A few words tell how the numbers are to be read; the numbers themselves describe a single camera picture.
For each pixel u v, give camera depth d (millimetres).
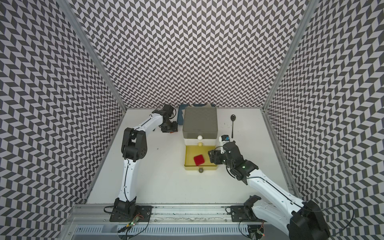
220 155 709
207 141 909
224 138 711
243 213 666
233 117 1116
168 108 880
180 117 1134
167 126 912
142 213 726
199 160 908
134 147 622
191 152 946
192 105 1195
